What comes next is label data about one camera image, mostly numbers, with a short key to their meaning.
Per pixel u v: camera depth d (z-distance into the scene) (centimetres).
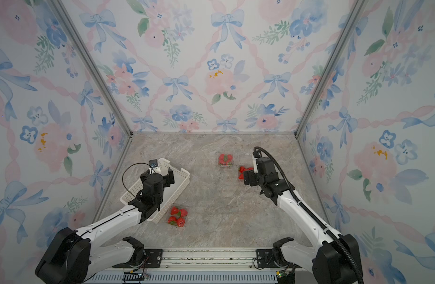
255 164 66
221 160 105
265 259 73
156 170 72
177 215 85
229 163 103
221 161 103
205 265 73
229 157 105
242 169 99
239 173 100
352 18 71
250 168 101
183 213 85
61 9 69
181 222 80
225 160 105
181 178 91
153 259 73
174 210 85
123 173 100
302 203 49
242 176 98
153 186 63
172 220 82
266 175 61
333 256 39
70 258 41
